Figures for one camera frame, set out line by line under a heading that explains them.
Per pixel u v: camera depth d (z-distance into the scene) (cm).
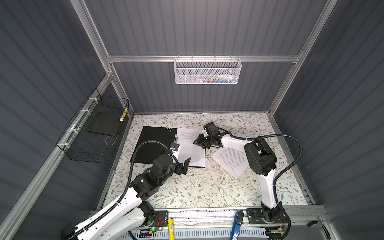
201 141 88
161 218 73
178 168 65
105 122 75
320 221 72
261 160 56
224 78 91
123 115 82
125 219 57
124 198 48
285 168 55
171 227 69
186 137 105
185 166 66
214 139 78
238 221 70
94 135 73
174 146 62
